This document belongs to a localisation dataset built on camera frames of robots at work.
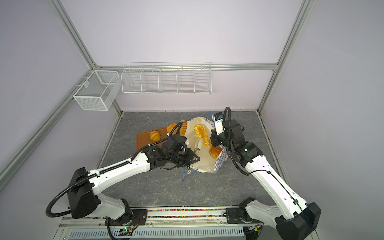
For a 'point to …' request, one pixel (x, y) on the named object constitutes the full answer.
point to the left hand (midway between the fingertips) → (199, 162)
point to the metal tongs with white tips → (199, 145)
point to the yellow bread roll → (154, 135)
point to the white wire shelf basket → (166, 78)
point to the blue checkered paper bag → (207, 163)
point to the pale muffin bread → (171, 127)
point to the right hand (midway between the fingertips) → (213, 130)
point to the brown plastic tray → (144, 138)
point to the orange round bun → (214, 151)
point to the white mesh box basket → (98, 91)
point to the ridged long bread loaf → (183, 128)
